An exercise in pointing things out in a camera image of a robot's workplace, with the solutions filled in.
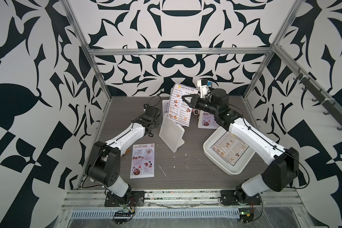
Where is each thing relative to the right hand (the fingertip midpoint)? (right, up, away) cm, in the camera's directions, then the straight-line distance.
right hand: (182, 95), depth 71 cm
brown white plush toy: (-32, -32, +18) cm, 49 cm away
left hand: (-17, -12, +20) cm, 29 cm away
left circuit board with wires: (-31, -61, +2) cm, 68 cm away
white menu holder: (+14, -17, +29) cm, 36 cm away
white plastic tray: (+21, -36, +10) cm, 42 cm away
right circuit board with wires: (+32, -59, 0) cm, 67 cm away
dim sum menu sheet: (-2, -7, +4) cm, 8 cm away
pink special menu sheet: (-22, -39, +15) cm, 48 cm away
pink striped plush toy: (+12, -8, +32) cm, 35 cm away
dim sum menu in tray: (+32, -31, +21) cm, 49 cm away
